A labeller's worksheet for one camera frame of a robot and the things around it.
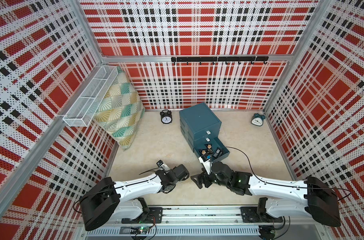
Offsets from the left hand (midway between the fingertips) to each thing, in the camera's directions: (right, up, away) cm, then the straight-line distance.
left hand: (178, 174), depth 86 cm
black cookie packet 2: (+15, +11, +9) cm, 21 cm away
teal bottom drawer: (+22, +12, +11) cm, 28 cm away
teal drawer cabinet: (+12, +27, -4) cm, 30 cm away
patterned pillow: (-34, +37, 0) cm, 50 cm away
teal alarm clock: (+57, +33, +21) cm, 69 cm away
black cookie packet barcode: (+25, +11, +8) cm, 28 cm away
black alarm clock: (-11, +35, +22) cm, 42 cm away
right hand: (+12, +3, -9) cm, 15 cm away
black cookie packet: (+19, +14, +10) cm, 26 cm away
